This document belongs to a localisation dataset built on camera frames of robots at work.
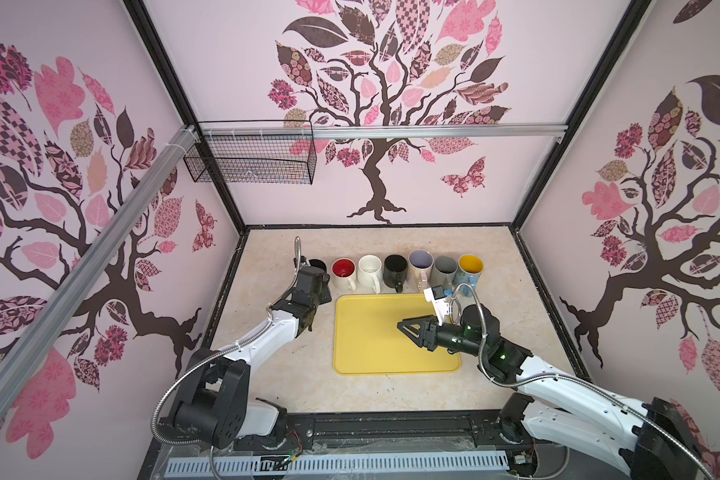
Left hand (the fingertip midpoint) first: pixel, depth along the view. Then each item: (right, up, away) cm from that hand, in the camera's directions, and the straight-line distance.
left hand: (319, 287), depth 90 cm
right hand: (+23, -7, -19) cm, 30 cm away
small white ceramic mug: (+6, +4, +13) cm, 15 cm away
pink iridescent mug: (+32, +6, +5) cm, 33 cm away
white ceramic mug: (+16, +5, +14) cm, 21 cm away
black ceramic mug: (+24, +5, +10) cm, 27 cm away
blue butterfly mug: (+48, +5, +4) cm, 48 cm away
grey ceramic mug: (+40, +5, +4) cm, 40 cm away
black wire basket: (-34, +49, +32) cm, 68 cm away
